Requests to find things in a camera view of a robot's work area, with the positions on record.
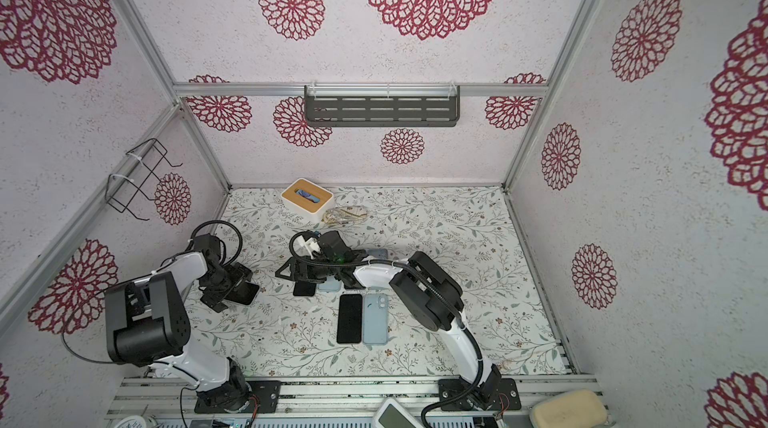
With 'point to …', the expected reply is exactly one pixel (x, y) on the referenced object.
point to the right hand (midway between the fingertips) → (283, 273)
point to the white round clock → (133, 421)
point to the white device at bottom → (390, 414)
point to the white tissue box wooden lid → (308, 200)
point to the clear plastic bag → (343, 215)
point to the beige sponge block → (570, 409)
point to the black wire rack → (140, 174)
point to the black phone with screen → (349, 326)
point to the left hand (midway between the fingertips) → (243, 289)
